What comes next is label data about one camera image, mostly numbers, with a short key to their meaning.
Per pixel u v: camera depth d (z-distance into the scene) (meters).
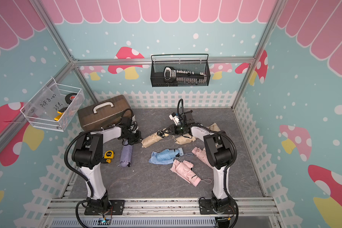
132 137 0.89
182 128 0.85
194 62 0.91
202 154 0.90
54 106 0.70
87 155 0.54
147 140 0.95
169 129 0.90
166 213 0.74
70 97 0.80
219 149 0.54
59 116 0.64
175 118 0.89
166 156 0.89
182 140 0.97
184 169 0.83
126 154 0.91
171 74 0.89
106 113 0.89
